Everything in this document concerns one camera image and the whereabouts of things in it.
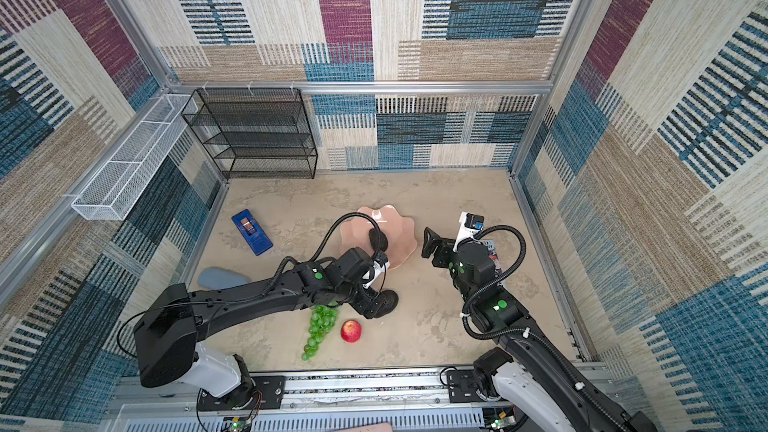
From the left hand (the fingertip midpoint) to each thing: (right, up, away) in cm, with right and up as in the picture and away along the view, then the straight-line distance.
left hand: (378, 293), depth 80 cm
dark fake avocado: (+3, -3, +2) cm, 5 cm away
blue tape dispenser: (-42, +14, +19) cm, 48 cm away
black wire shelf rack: (-46, +49, +30) cm, 73 cm away
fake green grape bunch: (-15, -8, +1) cm, 17 cm away
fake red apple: (-7, -10, -1) cm, 12 cm away
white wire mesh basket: (-62, +26, -10) cm, 68 cm away
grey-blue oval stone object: (-50, 0, +13) cm, 52 cm away
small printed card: (+23, +16, -19) cm, 34 cm away
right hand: (+16, +15, -4) cm, 22 cm away
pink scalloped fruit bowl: (+6, +15, +21) cm, 26 cm away
